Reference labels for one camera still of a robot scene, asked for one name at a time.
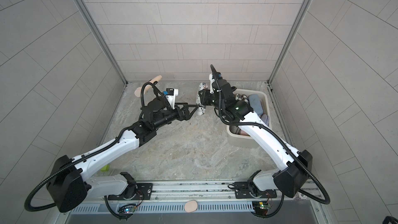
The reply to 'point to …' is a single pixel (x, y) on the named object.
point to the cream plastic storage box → (245, 141)
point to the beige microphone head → (137, 91)
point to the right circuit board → (260, 207)
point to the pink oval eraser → (190, 206)
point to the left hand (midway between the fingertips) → (195, 106)
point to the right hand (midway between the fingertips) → (200, 92)
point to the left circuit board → (126, 210)
